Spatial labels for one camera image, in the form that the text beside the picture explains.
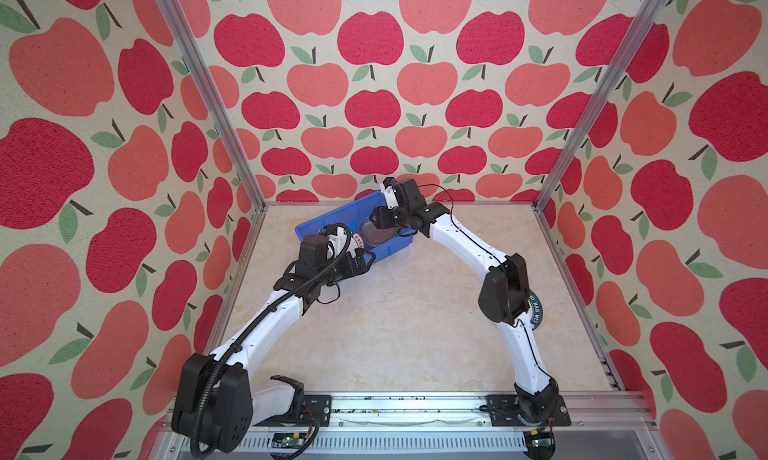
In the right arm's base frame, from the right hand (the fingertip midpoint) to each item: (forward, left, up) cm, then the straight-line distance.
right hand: (383, 213), depth 93 cm
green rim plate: (-19, -49, -19) cm, 56 cm away
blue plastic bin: (+11, +13, -13) cm, 21 cm away
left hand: (-19, +2, 0) cm, 19 cm away
